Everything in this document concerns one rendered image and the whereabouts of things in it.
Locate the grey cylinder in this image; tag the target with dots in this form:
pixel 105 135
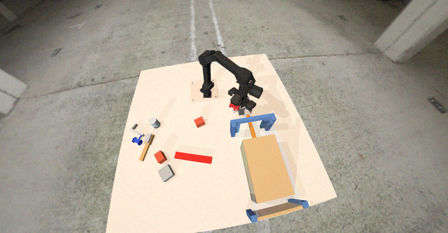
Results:
pixel 154 122

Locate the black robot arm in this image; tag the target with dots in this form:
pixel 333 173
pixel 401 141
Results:
pixel 243 76

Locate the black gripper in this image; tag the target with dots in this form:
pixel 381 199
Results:
pixel 249 104

